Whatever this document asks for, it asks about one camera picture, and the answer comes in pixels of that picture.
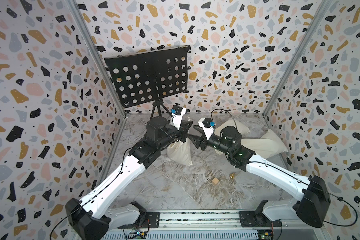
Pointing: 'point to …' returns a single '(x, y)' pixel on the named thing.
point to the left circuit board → (136, 235)
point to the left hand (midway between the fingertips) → (193, 122)
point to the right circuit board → (265, 234)
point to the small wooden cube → (215, 181)
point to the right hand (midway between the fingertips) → (192, 131)
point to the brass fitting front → (232, 175)
